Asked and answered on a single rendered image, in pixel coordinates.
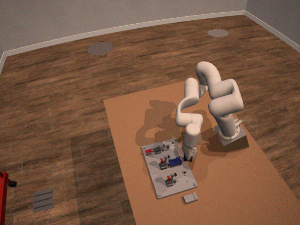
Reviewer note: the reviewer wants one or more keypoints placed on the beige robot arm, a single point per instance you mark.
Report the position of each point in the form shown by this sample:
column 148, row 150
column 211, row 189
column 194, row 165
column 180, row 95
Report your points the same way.
column 226, row 99

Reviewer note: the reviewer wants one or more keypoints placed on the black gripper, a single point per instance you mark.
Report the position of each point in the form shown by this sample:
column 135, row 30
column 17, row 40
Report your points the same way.
column 188, row 153

